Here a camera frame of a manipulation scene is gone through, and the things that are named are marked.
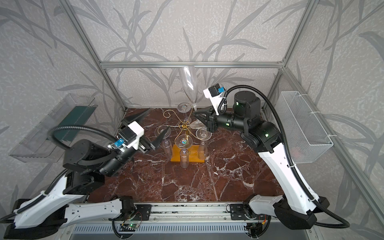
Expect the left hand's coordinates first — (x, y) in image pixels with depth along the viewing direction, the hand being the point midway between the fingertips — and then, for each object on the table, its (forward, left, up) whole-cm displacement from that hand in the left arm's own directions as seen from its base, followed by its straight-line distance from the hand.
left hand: (160, 113), depth 44 cm
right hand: (+8, -10, -6) cm, 14 cm away
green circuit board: (-25, +21, -54) cm, 63 cm away
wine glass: (+23, -4, -21) cm, 31 cm away
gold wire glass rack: (+13, -4, -24) cm, 28 cm away
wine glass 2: (+2, -5, -21) cm, 22 cm away
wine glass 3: (+7, -13, -22) cm, 27 cm away
